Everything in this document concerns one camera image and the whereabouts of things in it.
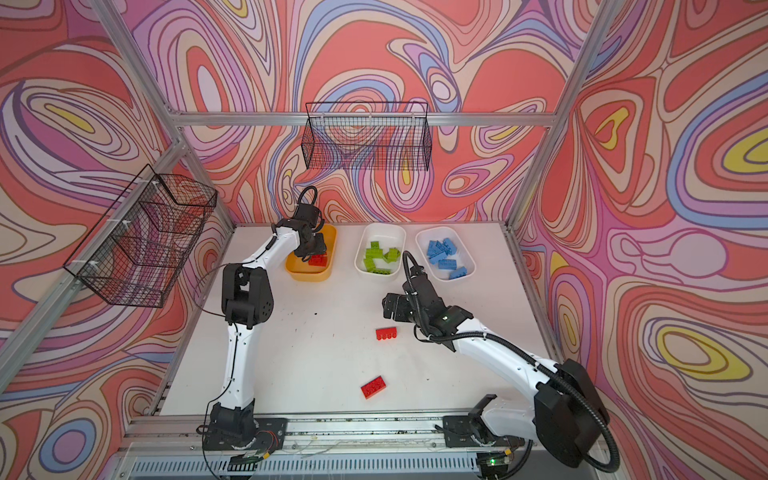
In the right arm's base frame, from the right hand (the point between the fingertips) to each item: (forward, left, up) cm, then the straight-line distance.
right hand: (398, 309), depth 83 cm
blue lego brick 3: (+24, -15, -8) cm, 29 cm away
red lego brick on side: (-3, +4, -9) cm, 10 cm away
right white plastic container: (+25, -25, -9) cm, 36 cm away
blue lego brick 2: (+29, -15, -7) cm, 34 cm away
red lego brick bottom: (-18, +8, -11) cm, 22 cm away
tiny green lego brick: (+32, +7, -9) cm, 34 cm away
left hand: (+30, +27, -5) cm, 40 cm away
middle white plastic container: (+36, +1, -8) cm, 37 cm away
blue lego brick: (+31, -21, -9) cm, 39 cm away
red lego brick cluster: (+24, +27, -6) cm, 37 cm away
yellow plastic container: (+18, +32, -4) cm, 37 cm away
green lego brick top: (+20, +4, -8) cm, 22 cm away
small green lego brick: (+27, +1, -8) cm, 28 cm away
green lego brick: (+25, +9, -11) cm, 29 cm away
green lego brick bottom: (+29, +7, -9) cm, 31 cm away
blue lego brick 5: (+19, -22, -9) cm, 30 cm away
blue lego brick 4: (+24, -20, -11) cm, 33 cm away
